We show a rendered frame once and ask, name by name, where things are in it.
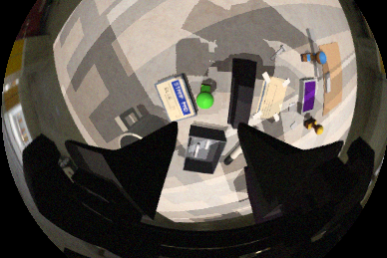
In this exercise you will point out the brown rubber stamp with yellow top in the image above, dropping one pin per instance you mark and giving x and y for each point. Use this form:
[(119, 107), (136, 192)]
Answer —
[(312, 124)]

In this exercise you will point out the grey mug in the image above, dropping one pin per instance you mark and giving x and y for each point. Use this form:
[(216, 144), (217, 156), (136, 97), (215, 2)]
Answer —
[(140, 128)]

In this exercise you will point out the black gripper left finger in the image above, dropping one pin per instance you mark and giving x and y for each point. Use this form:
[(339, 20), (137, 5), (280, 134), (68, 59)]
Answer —
[(138, 169)]

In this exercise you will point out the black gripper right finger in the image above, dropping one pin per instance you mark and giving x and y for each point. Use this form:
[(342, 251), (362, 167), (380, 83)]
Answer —
[(278, 168)]

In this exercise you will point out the pale yellow inspection card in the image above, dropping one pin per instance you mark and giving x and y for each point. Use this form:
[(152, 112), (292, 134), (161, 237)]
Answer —
[(272, 94)]

